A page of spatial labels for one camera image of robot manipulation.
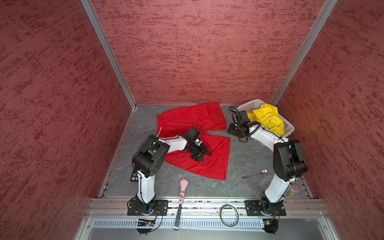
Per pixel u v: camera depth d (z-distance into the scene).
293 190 0.70
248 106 1.10
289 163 0.49
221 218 0.71
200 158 0.89
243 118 0.76
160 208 0.74
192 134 0.79
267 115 0.99
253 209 0.73
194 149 0.82
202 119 1.10
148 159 0.52
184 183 0.81
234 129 0.86
